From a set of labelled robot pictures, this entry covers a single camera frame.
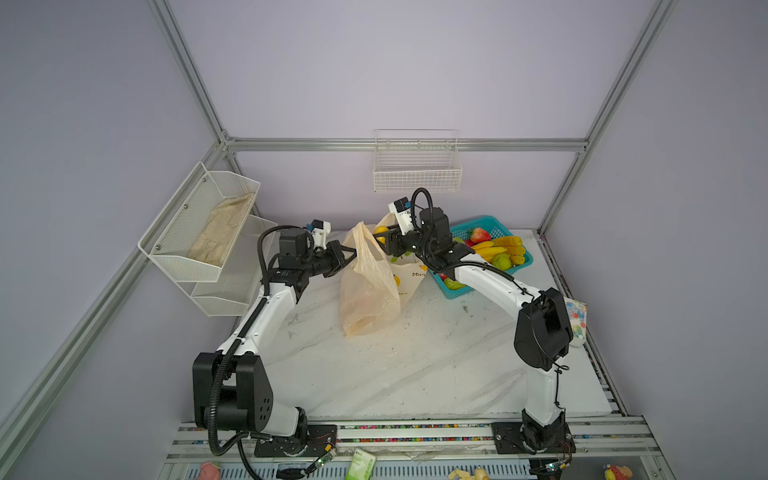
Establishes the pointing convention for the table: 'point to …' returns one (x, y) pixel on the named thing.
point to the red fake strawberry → (477, 235)
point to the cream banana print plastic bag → (376, 285)
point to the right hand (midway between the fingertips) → (377, 231)
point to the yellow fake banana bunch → (508, 245)
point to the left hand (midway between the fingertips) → (358, 252)
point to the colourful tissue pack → (577, 312)
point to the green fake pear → (502, 261)
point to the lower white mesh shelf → (228, 296)
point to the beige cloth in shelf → (213, 242)
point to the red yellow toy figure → (614, 472)
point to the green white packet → (361, 466)
